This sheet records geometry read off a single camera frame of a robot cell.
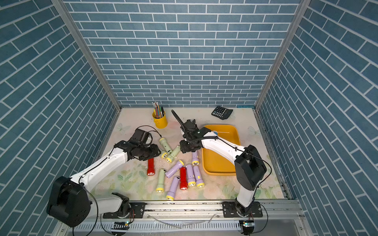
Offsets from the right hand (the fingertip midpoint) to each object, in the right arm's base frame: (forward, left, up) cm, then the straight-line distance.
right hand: (184, 148), depth 85 cm
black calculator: (+39, -24, -8) cm, 47 cm away
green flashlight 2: (-1, +13, -8) cm, 16 cm away
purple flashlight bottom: (-23, +5, -7) cm, 25 cm away
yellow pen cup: (+21, +20, -3) cm, 29 cm away
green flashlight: (+8, +16, -7) cm, 19 cm away
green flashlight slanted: (+2, +7, -8) cm, 10 cm away
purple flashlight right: (-16, -10, -8) cm, 20 cm away
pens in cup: (+27, +22, +3) cm, 35 cm away
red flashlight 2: (-17, -1, -9) cm, 19 cm away
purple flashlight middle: (-16, -5, -8) cm, 18 cm away
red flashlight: (-12, +19, -9) cm, 24 cm away
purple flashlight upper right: (-4, -7, -8) cm, 11 cm away
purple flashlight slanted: (-7, +3, -7) cm, 10 cm away
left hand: (-4, +13, -1) cm, 14 cm away
